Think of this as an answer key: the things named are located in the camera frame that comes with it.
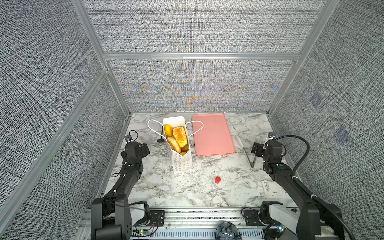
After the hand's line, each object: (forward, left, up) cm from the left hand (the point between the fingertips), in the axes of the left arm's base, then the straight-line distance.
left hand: (136, 146), depth 88 cm
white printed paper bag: (-12, -26, 0) cm, 29 cm away
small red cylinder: (-19, -46, -8) cm, 51 cm away
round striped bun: (-9, -24, +14) cm, 29 cm away
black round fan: (-43, -47, -9) cm, 64 cm away
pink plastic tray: (+10, -49, -9) cm, 51 cm away
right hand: (-3, -75, +3) cm, 75 cm away
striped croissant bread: (-2, -26, +12) cm, 29 cm away
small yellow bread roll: (+2, -20, +12) cm, 24 cm away
